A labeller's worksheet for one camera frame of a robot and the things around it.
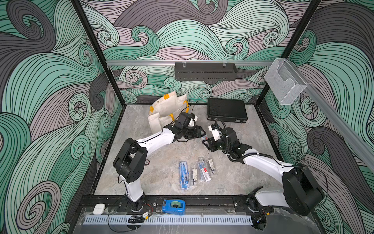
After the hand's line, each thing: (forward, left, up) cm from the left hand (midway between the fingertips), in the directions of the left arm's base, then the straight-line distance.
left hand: (204, 132), depth 84 cm
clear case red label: (-20, 0, -13) cm, 24 cm away
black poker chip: (-12, +34, -16) cm, 40 cm away
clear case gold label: (-14, -5, -14) cm, 20 cm away
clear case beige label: (-20, +5, -14) cm, 25 cm away
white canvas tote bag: (+23, +26, -7) cm, 35 cm away
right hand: (-4, 0, -4) cm, 6 cm away
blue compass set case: (-20, +12, -14) cm, 27 cm away
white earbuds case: (-37, +54, -14) cm, 67 cm away
